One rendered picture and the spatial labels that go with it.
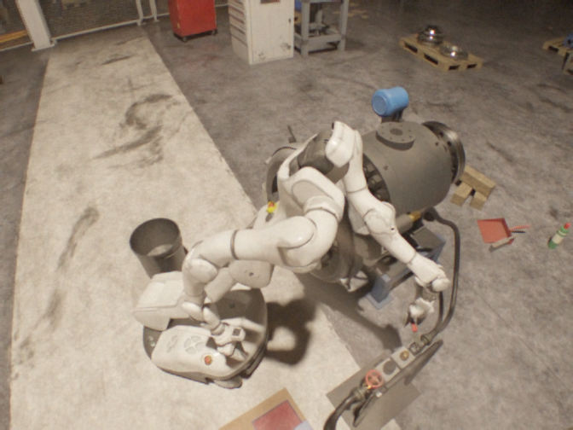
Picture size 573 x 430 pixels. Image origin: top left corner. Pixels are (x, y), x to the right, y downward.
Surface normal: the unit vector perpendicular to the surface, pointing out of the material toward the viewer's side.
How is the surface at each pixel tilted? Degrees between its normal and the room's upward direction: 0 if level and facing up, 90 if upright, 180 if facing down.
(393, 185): 48
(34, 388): 0
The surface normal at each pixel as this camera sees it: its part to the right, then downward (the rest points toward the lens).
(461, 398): 0.00, -0.71
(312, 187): -0.22, 0.69
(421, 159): 0.33, -0.22
